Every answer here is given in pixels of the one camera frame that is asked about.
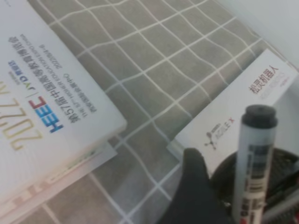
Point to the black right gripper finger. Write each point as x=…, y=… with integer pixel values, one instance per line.
x=195, y=201

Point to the barcoded white marker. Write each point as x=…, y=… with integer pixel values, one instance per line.
x=253, y=163

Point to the black mesh pen holder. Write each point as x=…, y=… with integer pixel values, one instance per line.
x=283, y=182

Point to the robot photo brochure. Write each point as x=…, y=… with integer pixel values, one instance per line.
x=215, y=130

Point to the grey checked tablecloth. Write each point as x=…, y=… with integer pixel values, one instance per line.
x=161, y=62

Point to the white HEEC 30 book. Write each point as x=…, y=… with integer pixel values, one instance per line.
x=51, y=109

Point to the book under HEEC book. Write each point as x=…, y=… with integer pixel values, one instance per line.
x=41, y=191

